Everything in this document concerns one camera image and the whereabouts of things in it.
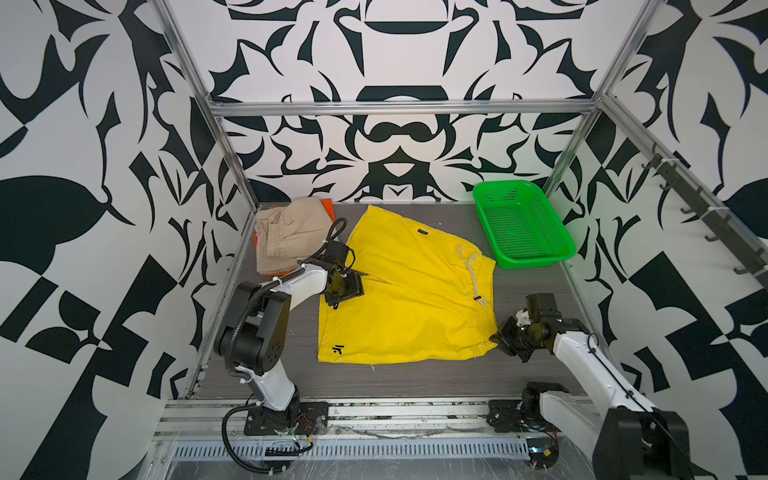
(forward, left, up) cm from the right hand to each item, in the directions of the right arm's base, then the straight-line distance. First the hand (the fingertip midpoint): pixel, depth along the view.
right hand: (493, 335), depth 84 cm
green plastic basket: (+40, -19, -1) cm, 44 cm away
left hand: (+15, +39, +1) cm, 42 cm away
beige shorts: (+35, +63, +4) cm, 72 cm away
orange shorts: (+54, +52, -1) cm, 75 cm away
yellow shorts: (+14, +18, -2) cm, 22 cm away
